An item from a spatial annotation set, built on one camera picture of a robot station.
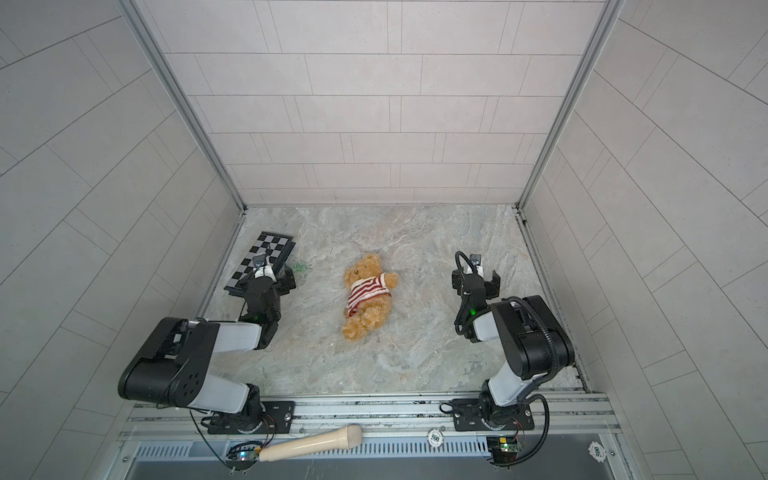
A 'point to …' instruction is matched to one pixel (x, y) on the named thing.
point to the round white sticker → (435, 438)
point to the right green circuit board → (503, 449)
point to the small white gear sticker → (597, 451)
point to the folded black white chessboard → (281, 252)
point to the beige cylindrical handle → (343, 439)
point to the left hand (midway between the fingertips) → (277, 262)
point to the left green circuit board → (243, 456)
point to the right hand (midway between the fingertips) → (476, 266)
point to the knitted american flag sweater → (366, 287)
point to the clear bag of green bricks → (300, 267)
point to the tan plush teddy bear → (370, 297)
